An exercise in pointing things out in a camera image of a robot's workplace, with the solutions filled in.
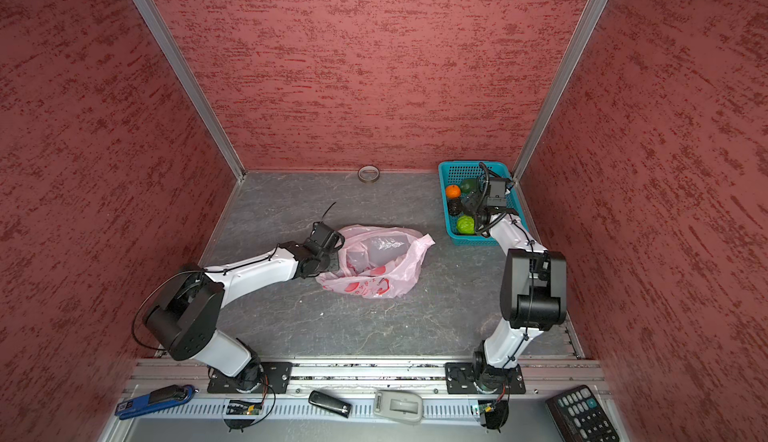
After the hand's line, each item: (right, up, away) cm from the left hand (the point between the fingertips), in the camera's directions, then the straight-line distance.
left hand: (330, 264), depth 91 cm
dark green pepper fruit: (+49, +26, +20) cm, 59 cm away
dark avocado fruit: (+42, +18, +12) cm, 47 cm away
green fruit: (+45, +12, +6) cm, 47 cm away
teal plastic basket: (+43, +31, +22) cm, 57 cm away
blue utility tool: (-34, -26, -25) cm, 49 cm away
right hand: (+46, +19, +4) cm, 50 cm away
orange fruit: (+43, +24, +19) cm, 52 cm away
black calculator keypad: (+64, -30, -24) cm, 74 cm away
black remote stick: (+5, -28, -22) cm, 36 cm away
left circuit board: (-19, -32, -19) cm, 41 cm away
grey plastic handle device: (+21, -28, -23) cm, 42 cm away
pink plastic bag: (+14, 0, +3) cm, 14 cm away
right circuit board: (+44, -32, -21) cm, 58 cm away
